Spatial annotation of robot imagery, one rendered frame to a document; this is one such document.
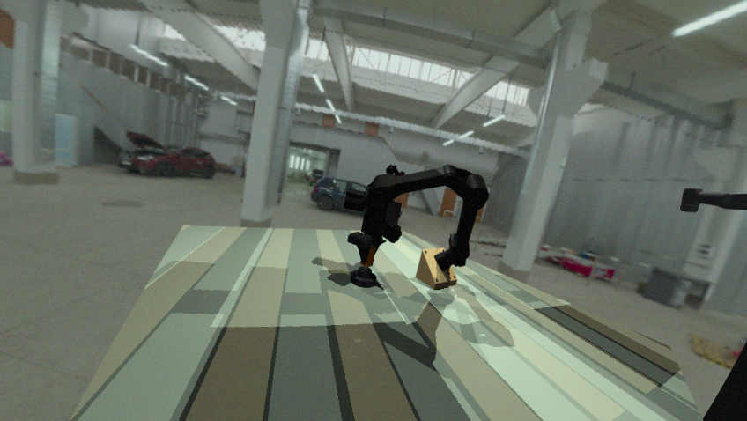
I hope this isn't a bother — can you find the orange cylinder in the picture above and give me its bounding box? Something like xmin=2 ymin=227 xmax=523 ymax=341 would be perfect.
xmin=360 ymin=247 xmax=376 ymax=267

